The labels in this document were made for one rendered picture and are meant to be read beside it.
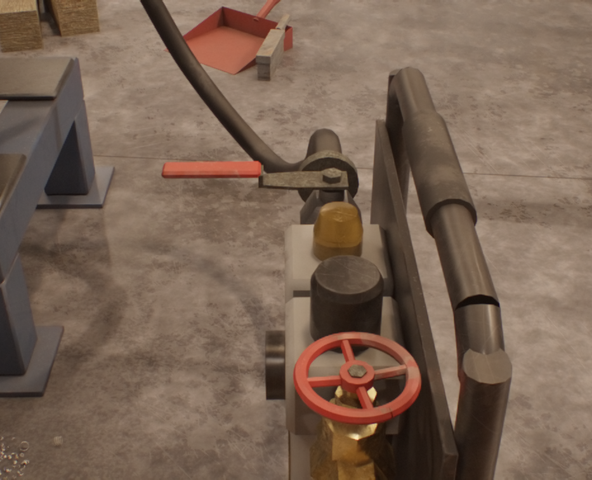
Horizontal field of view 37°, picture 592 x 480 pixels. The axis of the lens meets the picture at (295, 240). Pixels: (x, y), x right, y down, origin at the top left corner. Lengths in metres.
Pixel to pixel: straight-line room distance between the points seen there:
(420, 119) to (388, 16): 1.88
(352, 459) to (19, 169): 0.82
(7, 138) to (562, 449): 0.88
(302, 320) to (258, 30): 1.77
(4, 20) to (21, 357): 1.23
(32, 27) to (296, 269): 1.75
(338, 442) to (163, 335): 0.82
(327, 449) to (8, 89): 1.06
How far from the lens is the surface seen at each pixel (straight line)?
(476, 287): 0.46
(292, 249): 0.67
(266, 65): 2.07
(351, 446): 0.52
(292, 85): 2.06
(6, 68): 1.56
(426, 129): 0.60
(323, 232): 0.64
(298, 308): 0.61
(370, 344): 0.52
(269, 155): 1.23
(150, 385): 1.24
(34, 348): 1.32
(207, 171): 0.73
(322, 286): 0.55
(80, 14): 2.41
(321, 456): 0.54
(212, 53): 2.24
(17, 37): 2.34
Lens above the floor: 0.84
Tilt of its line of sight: 34 degrees down
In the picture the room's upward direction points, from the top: straight up
